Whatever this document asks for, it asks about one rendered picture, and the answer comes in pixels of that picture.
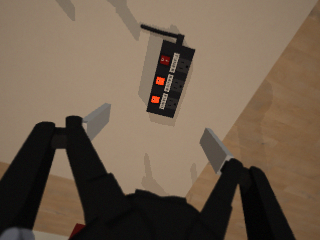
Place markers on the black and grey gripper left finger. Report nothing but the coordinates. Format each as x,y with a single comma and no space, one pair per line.
22,185

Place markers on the black power strip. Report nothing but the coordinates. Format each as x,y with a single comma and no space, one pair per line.
171,73

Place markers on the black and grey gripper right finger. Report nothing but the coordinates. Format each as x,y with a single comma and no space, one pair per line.
264,218

